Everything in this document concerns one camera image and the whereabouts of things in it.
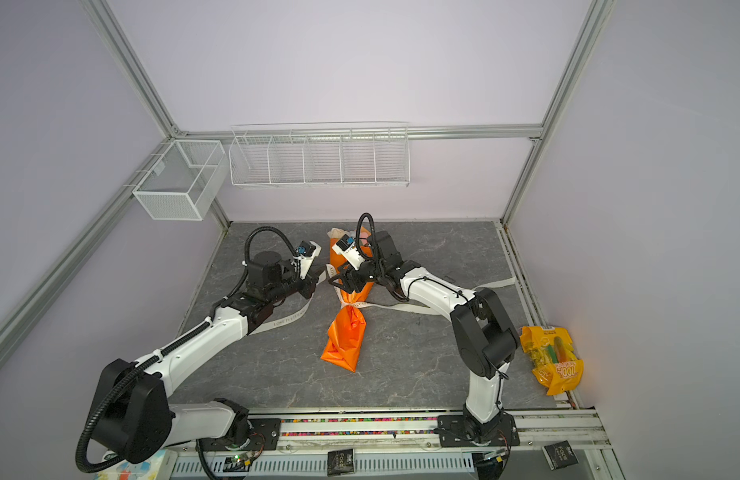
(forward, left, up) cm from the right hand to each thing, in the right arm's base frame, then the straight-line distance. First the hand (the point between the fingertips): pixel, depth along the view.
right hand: (336, 275), depth 85 cm
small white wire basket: (+32, +53, +10) cm, 62 cm away
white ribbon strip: (-5, +10, -12) cm, 16 cm away
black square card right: (-41, -55, -15) cm, 70 cm away
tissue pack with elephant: (-44, +36, -11) cm, 58 cm away
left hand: (0, +3, +4) cm, 5 cm away
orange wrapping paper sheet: (-14, -3, -11) cm, 18 cm away
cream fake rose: (+24, +3, -8) cm, 26 cm away
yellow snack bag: (-21, -60, -13) cm, 65 cm away
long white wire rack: (+38, +5, +16) cm, 41 cm away
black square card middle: (-43, -4, -14) cm, 45 cm away
